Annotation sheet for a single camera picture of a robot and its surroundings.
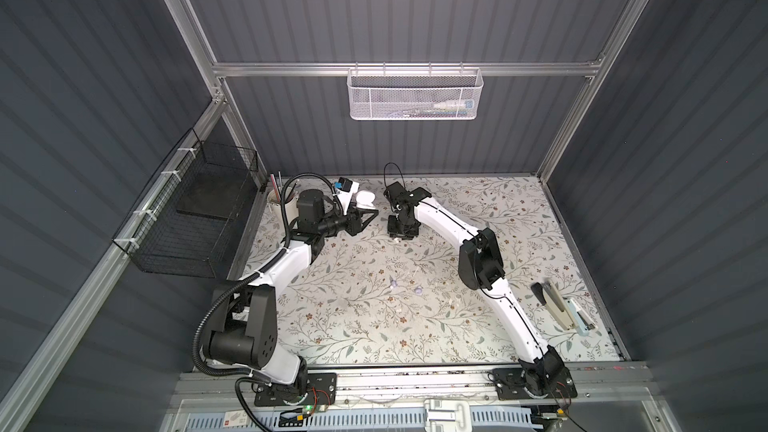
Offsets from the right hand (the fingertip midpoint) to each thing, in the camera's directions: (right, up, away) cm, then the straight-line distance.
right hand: (396, 236), depth 102 cm
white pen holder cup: (-42, +13, 0) cm, 44 cm away
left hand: (-6, +9, -20) cm, 23 cm away
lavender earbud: (-1, -14, -11) cm, 17 cm away
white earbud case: (-9, +12, -21) cm, 26 cm away
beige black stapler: (+48, -20, -19) cm, 56 cm away
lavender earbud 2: (+7, -15, -12) cm, 21 cm away
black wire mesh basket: (-53, +7, -27) cm, 60 cm away
